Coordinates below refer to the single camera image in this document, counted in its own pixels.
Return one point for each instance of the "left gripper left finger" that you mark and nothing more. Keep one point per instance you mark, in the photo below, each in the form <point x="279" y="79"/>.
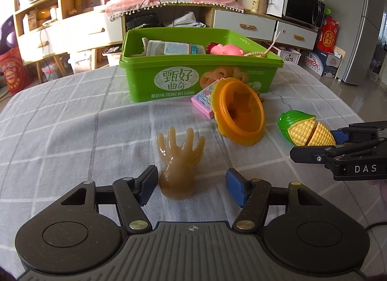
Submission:
<point x="131" y="194"/>

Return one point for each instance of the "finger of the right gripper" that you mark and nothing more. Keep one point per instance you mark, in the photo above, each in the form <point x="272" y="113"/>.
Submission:
<point x="341" y="136"/>
<point x="310" y="154"/>

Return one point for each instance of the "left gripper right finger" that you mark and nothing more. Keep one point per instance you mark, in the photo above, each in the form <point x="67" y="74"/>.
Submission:
<point x="252" y="197"/>

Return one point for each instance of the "toy corn cob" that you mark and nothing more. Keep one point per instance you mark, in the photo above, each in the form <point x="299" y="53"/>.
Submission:
<point x="302" y="129"/>

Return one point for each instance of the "amber rubber hand toy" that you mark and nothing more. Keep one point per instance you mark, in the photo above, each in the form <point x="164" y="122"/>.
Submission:
<point x="177" y="181"/>

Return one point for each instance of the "orange plastic toy plate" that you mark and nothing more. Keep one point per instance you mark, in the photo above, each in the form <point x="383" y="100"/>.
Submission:
<point x="238" y="111"/>

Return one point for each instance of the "pink card box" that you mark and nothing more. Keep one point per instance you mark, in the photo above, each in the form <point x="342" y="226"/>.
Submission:
<point x="202" y="100"/>

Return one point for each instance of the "pink rubber gourd toy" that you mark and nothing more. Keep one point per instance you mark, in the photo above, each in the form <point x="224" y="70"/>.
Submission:
<point x="219" y="49"/>

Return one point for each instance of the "clear cotton swab jar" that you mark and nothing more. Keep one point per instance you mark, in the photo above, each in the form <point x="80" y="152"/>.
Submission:
<point x="157" y="48"/>

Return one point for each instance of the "damon printed carton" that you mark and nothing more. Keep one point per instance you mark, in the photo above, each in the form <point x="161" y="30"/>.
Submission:
<point x="322" y="63"/>

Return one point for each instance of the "grey checked tablecloth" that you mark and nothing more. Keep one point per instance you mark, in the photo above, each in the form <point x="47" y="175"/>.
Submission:
<point x="85" y="127"/>

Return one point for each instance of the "white illustrated carton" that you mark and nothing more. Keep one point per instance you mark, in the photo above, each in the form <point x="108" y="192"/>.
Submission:
<point x="287" y="54"/>

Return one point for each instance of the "red gift box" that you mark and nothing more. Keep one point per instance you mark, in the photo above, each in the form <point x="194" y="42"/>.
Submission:
<point x="327" y="35"/>

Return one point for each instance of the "green plastic cookie bin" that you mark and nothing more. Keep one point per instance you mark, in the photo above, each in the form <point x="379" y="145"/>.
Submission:
<point x="170" y="76"/>

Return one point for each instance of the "white drawer cabinet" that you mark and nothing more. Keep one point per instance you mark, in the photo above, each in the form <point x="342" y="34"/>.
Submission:
<point x="264" y="29"/>

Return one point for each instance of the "silver refrigerator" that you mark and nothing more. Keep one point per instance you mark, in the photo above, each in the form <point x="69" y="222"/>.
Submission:
<point x="359" y="25"/>

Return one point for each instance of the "black microwave oven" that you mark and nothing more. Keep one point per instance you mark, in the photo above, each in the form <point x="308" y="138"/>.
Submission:
<point x="306" y="12"/>

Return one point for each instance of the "red printed bag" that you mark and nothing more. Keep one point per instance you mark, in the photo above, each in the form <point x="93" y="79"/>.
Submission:
<point x="16" y="75"/>

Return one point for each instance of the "black bag on shelf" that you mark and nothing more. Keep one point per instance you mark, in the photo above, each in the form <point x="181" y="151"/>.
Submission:
<point x="146" y="20"/>

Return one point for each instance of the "wooden shelf unit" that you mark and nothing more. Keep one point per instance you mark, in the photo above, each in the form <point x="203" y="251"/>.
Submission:
<point x="49" y="28"/>

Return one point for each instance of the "pink lace cloth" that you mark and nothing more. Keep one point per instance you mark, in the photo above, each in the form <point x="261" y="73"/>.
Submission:
<point x="117" y="8"/>

